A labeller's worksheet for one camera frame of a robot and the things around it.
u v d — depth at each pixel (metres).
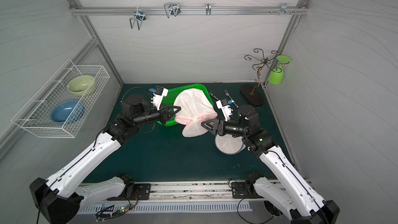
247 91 1.13
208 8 0.72
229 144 0.84
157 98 0.59
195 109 0.65
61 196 0.39
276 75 0.94
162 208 0.70
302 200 0.39
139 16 0.78
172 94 0.63
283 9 0.77
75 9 0.77
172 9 0.76
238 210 0.66
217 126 0.57
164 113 0.58
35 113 0.58
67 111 0.65
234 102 0.60
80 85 0.73
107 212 0.69
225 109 0.60
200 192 0.75
